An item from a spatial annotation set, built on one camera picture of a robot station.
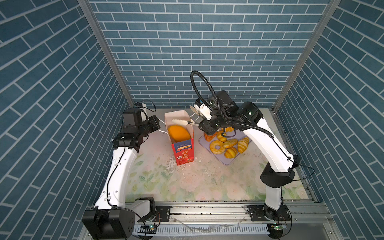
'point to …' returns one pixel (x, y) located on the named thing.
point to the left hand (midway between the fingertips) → (160, 118)
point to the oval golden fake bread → (177, 133)
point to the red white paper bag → (183, 151)
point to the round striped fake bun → (230, 152)
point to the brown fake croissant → (209, 137)
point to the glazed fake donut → (217, 151)
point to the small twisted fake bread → (230, 143)
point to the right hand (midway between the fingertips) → (201, 121)
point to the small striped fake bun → (220, 137)
